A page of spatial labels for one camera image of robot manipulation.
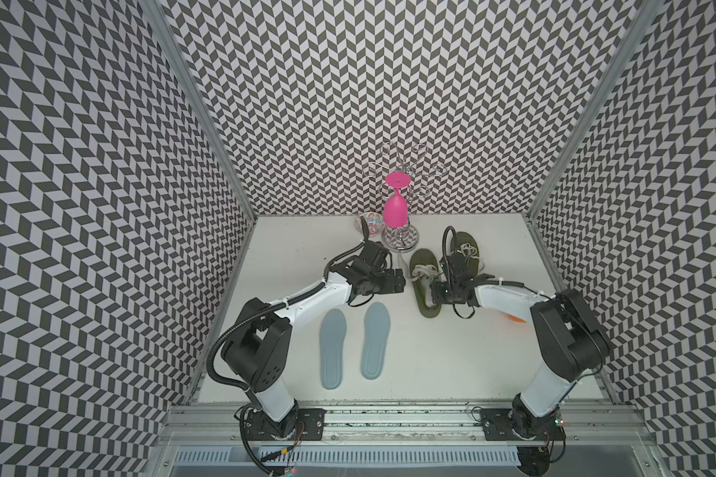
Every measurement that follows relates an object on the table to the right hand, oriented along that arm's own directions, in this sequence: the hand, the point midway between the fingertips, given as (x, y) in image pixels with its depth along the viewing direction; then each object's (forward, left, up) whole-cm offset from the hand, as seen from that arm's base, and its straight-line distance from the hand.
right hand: (435, 297), depth 95 cm
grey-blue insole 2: (-9, +19, 0) cm, 21 cm away
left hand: (-1, +14, +10) cm, 17 cm away
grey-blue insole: (-11, +33, 0) cm, 34 cm away
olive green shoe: (+10, +3, +4) cm, 11 cm away
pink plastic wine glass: (+20, +13, +19) cm, 31 cm away
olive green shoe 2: (+16, -11, +7) cm, 21 cm away
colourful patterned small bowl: (+33, +20, +1) cm, 39 cm away
